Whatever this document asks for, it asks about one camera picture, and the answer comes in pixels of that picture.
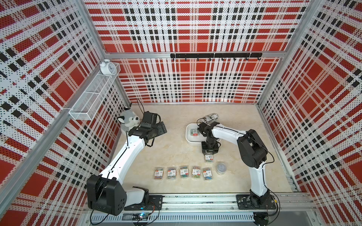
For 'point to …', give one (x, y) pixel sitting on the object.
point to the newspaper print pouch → (209, 118)
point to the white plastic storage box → (193, 137)
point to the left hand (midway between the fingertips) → (161, 129)
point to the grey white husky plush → (129, 120)
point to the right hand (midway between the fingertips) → (209, 152)
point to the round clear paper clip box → (221, 168)
